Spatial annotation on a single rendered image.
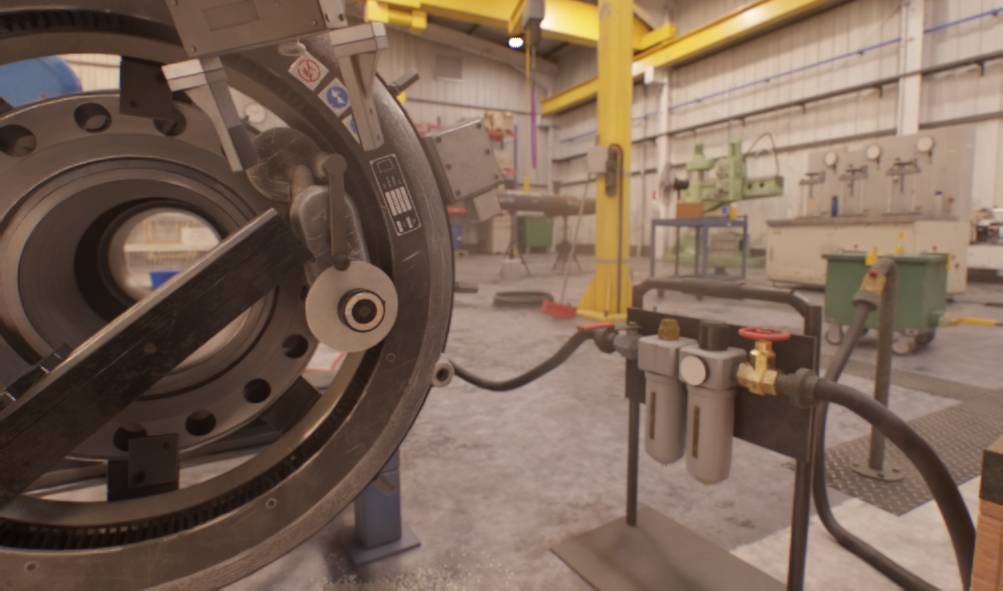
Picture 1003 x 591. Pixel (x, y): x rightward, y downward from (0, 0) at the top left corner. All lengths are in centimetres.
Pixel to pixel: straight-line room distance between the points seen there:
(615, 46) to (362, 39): 391
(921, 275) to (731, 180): 834
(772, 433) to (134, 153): 100
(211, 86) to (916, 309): 329
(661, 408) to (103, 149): 92
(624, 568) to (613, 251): 317
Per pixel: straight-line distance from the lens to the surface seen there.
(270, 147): 67
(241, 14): 49
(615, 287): 408
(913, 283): 339
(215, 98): 53
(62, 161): 75
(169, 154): 74
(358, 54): 47
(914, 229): 604
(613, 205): 406
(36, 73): 139
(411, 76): 83
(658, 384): 97
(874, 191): 707
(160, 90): 75
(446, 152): 72
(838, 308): 351
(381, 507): 114
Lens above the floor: 65
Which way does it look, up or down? 5 degrees down
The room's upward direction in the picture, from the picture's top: straight up
